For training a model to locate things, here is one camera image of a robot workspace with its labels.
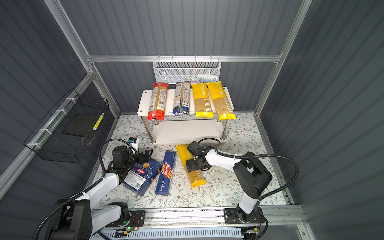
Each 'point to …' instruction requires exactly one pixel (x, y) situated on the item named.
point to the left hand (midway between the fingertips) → (144, 149)
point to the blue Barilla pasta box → (141, 175)
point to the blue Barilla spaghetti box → (163, 185)
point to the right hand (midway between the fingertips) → (196, 167)
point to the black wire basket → (68, 128)
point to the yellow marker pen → (98, 122)
